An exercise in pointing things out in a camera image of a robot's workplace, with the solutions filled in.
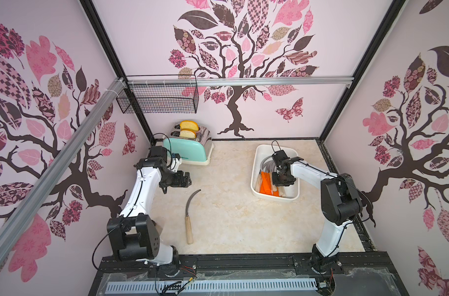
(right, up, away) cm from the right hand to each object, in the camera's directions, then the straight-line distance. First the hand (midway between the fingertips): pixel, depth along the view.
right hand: (278, 181), depth 96 cm
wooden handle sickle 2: (+1, -5, -4) cm, 6 cm away
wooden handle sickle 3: (-8, +5, +7) cm, 12 cm away
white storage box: (-7, +16, +12) cm, 21 cm away
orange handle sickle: (-7, -3, -4) cm, 9 cm away
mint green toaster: (-47, +16, +2) cm, 50 cm away
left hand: (-49, 0, -14) cm, 51 cm away
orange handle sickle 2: (-2, -6, -4) cm, 8 cm away
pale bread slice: (-49, +25, +1) cm, 55 cm away
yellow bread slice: (-50, +31, +4) cm, 59 cm away
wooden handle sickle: (-46, -19, -12) cm, 51 cm away
